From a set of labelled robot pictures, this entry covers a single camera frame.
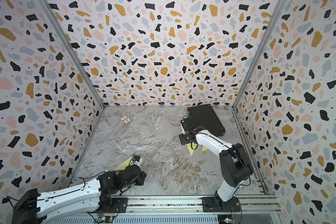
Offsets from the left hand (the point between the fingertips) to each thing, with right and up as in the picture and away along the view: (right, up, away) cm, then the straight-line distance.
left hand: (149, 176), depth 79 cm
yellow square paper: (-19, +2, +10) cm, 21 cm away
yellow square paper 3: (+25, +11, +16) cm, 31 cm away
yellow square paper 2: (+34, +12, +15) cm, 40 cm away
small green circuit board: (-21, -18, -9) cm, 29 cm away
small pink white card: (-25, +32, +31) cm, 51 cm away
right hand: (+21, +20, +13) cm, 32 cm away
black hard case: (+40, +34, +37) cm, 64 cm away
